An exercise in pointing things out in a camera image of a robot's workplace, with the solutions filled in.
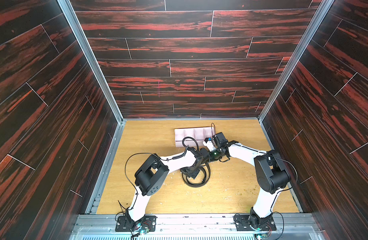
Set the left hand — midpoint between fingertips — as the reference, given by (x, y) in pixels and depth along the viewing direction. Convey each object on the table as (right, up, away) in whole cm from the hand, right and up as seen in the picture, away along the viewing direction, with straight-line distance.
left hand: (190, 175), depth 90 cm
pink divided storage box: (+9, +26, +22) cm, 35 cm away
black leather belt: (+11, +3, +3) cm, 12 cm away
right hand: (+12, +10, +7) cm, 17 cm away
